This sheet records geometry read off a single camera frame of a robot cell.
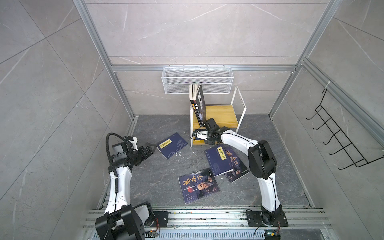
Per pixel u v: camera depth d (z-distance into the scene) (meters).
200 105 0.80
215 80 1.01
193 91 0.76
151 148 0.73
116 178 0.49
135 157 0.68
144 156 0.71
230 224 0.73
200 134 0.88
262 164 0.54
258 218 0.73
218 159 0.93
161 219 0.73
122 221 0.39
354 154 0.61
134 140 0.74
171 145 1.01
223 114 0.94
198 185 0.84
